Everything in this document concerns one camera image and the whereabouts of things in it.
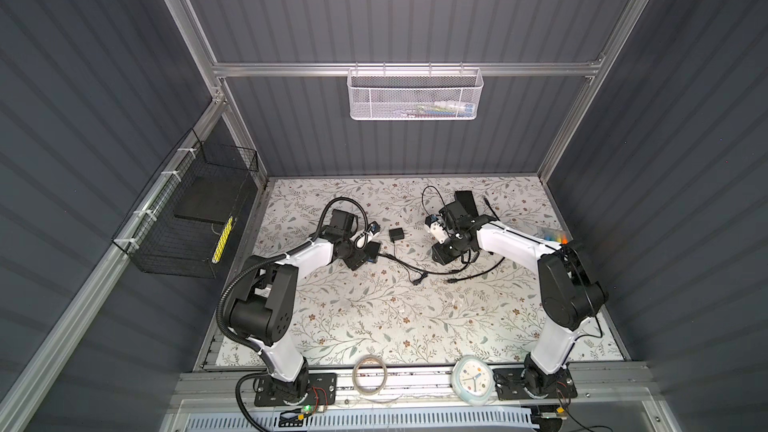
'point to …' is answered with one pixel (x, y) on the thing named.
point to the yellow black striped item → (222, 240)
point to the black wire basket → (182, 223)
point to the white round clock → (473, 380)
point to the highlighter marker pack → (555, 236)
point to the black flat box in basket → (211, 198)
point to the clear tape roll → (355, 379)
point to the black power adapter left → (396, 234)
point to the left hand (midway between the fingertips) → (356, 247)
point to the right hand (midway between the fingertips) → (441, 256)
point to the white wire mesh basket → (415, 94)
